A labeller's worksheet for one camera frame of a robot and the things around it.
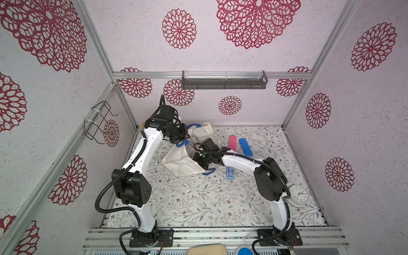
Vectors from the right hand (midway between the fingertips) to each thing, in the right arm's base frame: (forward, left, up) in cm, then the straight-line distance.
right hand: (186, 164), depth 87 cm
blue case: (+21, -38, -13) cm, 45 cm away
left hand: (+8, -3, +13) cm, 16 cm away
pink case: (+26, -29, -13) cm, 41 cm away
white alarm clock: (-12, -60, -9) cm, 62 cm away
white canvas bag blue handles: (-3, +2, +7) cm, 8 cm away
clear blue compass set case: (+1, -25, -11) cm, 28 cm away
